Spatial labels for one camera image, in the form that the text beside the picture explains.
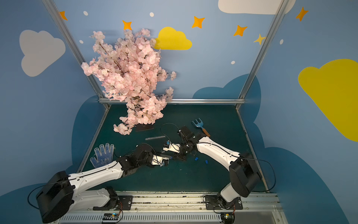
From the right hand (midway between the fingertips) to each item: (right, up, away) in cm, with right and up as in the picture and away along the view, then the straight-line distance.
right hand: (176, 154), depth 83 cm
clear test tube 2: (-6, +1, -7) cm, 10 cm away
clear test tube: (-18, +7, +19) cm, 27 cm away
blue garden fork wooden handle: (+18, +17, +25) cm, 35 cm away
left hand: (-10, +3, +1) cm, 11 cm away
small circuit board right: (+28, -32, -9) cm, 43 cm away
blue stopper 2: (+19, -7, +7) cm, 21 cm away
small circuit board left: (-35, -31, -9) cm, 48 cm away
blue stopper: (+13, -5, +8) cm, 16 cm away
